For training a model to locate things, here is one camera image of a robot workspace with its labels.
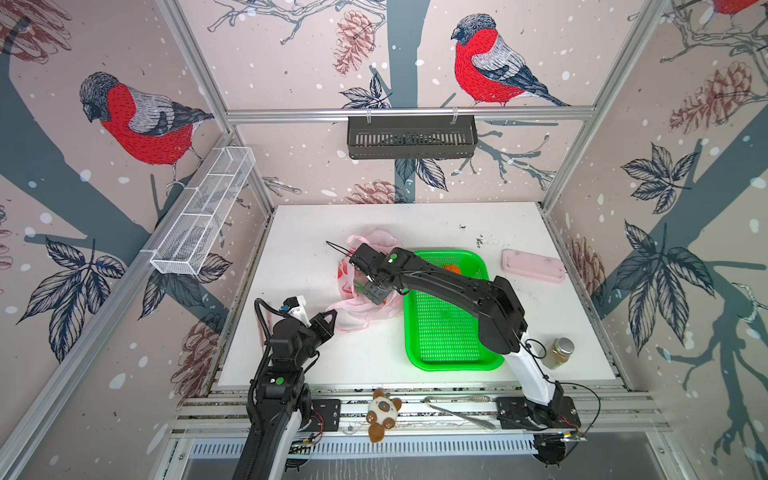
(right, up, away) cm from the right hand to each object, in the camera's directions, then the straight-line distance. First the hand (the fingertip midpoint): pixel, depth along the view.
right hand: (380, 285), depth 90 cm
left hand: (-12, -6, -10) cm, 16 cm away
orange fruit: (+23, +5, +4) cm, 24 cm away
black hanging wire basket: (+9, +51, +15) cm, 53 cm away
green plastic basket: (+18, -14, -2) cm, 23 cm away
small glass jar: (+46, -15, -15) cm, 51 cm away
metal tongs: (+27, -27, -13) cm, 41 cm away
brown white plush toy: (+1, -28, -18) cm, 33 cm away
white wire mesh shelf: (-47, +15, -17) cm, 52 cm away
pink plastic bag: (-7, -6, -8) cm, 12 cm away
